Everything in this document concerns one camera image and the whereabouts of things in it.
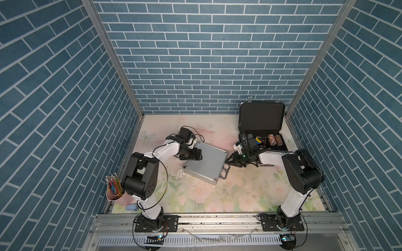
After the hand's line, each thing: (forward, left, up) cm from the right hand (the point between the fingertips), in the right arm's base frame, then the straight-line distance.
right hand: (228, 162), depth 93 cm
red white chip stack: (+18, -29, +2) cm, 34 cm away
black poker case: (+29, -24, +9) cm, 38 cm away
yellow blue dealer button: (+19, -20, -1) cm, 28 cm away
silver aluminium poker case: (-5, +10, +1) cm, 12 cm away
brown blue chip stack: (+18, -33, +2) cm, 38 cm away
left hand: (0, +17, +3) cm, 17 cm away
